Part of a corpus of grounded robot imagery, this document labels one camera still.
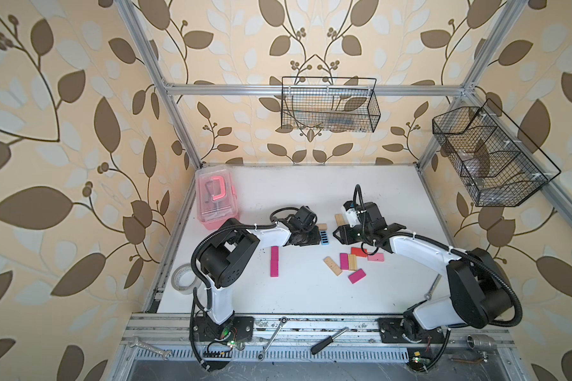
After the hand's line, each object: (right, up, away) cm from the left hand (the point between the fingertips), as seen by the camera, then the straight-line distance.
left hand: (316, 235), depth 93 cm
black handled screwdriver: (+1, -29, -21) cm, 36 cm away
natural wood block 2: (+5, -10, -6) cm, 13 cm away
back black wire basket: (+6, +53, +3) cm, 54 cm away
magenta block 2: (-16, -11, -6) cm, 21 cm away
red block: (+13, -3, -14) cm, 19 cm away
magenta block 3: (+10, -9, -4) cm, 14 cm away
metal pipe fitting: (+47, -27, -24) cm, 59 cm away
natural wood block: (+3, +2, +7) cm, 8 cm away
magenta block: (-16, -7, -2) cm, 18 cm away
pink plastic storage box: (-41, +15, +1) cm, 43 cm away
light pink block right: (+22, -8, -4) cm, 24 cm away
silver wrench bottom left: (-58, -28, -21) cm, 68 cm away
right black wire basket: (+55, +27, -19) cm, 64 cm away
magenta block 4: (+14, -14, -7) cm, 21 cm away
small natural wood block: (+13, -9, -5) cm, 17 cm away
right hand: (+9, +2, -3) cm, 9 cm away
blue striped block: (+3, -1, +1) cm, 3 cm away
